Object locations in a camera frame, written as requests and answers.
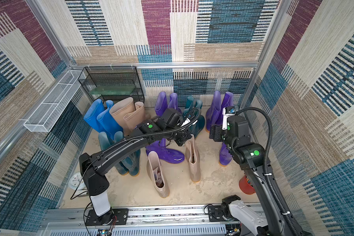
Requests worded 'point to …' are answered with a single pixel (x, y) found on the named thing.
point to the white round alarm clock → (74, 180)
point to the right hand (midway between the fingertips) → (221, 129)
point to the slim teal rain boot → (105, 143)
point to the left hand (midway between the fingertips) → (191, 136)
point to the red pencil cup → (245, 186)
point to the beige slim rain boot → (134, 118)
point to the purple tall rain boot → (161, 104)
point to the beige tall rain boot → (121, 108)
